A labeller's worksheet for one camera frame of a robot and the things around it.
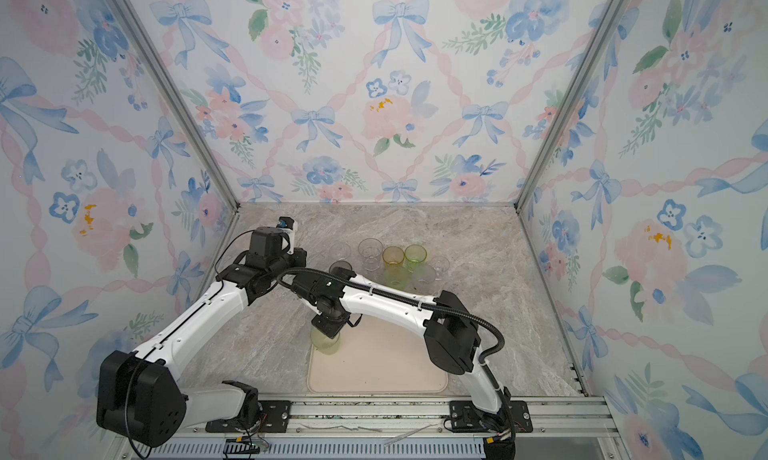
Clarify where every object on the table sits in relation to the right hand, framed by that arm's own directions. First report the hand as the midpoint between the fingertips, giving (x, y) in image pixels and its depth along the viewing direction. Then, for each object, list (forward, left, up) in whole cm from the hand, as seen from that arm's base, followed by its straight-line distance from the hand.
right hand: (332, 320), depth 81 cm
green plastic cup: (+26, -23, -5) cm, 35 cm away
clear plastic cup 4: (+23, -32, -7) cm, 40 cm away
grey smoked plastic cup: (+19, 0, -2) cm, 20 cm away
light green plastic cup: (-4, +3, -6) cm, 8 cm away
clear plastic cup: (+30, +3, -9) cm, 32 cm away
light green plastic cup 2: (+18, -17, -6) cm, 25 cm away
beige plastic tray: (-7, -13, -7) cm, 16 cm away
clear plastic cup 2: (+28, -9, -6) cm, 30 cm away
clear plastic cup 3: (+17, -26, -6) cm, 32 cm away
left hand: (+16, +9, +10) cm, 21 cm away
